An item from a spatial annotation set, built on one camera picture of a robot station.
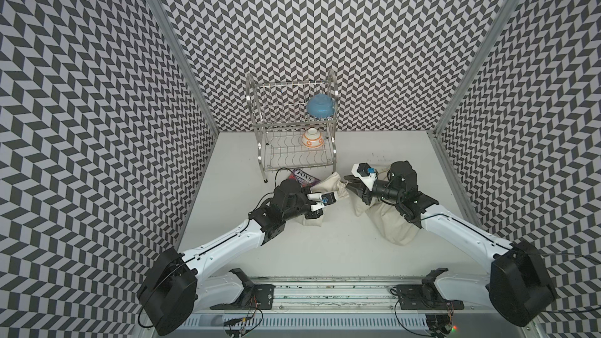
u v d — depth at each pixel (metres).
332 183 0.77
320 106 0.88
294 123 0.85
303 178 1.02
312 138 1.05
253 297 0.72
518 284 0.40
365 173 0.64
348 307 0.72
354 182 0.77
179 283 0.39
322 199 0.64
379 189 0.71
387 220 0.77
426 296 0.67
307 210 0.68
